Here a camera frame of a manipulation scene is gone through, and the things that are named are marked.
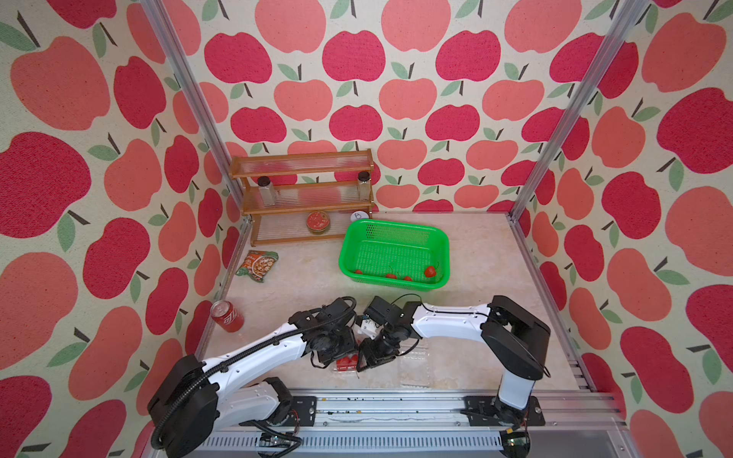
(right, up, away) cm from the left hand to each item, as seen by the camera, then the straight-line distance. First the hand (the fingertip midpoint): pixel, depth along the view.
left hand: (355, 358), depth 79 cm
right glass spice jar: (+3, +53, +22) cm, 57 cm away
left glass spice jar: (-32, +50, +20) cm, 63 cm away
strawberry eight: (0, +22, +22) cm, 31 cm away
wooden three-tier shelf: (-23, +52, +40) cm, 70 cm away
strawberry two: (-1, -2, +2) cm, 3 cm away
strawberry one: (-3, -2, +2) cm, 4 cm away
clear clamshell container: (0, +13, -11) cm, 17 cm away
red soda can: (-38, +11, +3) cm, 39 cm away
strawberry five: (+26, +22, +22) cm, 40 cm away
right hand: (+2, -4, +1) cm, 5 cm away
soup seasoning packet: (-37, +24, +25) cm, 51 cm away
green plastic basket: (+14, +27, +29) cm, 42 cm away
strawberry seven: (+17, +20, +20) cm, 33 cm away
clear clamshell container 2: (+17, -4, +4) cm, 18 cm away
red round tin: (-17, +41, +36) cm, 57 cm away
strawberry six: (+12, +21, +20) cm, 31 cm away
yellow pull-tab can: (0, +43, +33) cm, 55 cm away
